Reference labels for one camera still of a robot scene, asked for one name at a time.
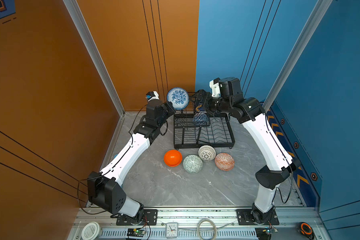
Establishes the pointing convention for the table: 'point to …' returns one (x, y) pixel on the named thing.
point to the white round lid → (91, 231)
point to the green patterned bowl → (192, 164)
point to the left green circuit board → (136, 232)
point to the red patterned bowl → (224, 161)
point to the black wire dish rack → (218, 132)
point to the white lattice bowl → (207, 153)
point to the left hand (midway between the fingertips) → (174, 100)
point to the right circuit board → (269, 230)
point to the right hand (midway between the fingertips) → (193, 101)
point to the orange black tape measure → (306, 230)
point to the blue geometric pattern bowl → (201, 118)
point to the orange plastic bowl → (172, 158)
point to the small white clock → (171, 230)
